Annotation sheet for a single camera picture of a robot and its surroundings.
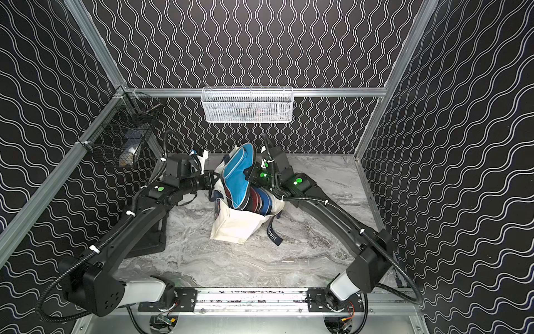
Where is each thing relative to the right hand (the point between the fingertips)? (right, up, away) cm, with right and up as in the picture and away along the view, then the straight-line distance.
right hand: (243, 169), depth 73 cm
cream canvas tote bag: (-5, -21, +5) cm, 22 cm away
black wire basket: (-57, +18, +20) cm, 63 cm away
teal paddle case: (-2, -5, -1) cm, 6 cm away
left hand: (-9, -1, +4) cm, 10 cm away
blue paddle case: (+8, -13, +15) cm, 21 cm away
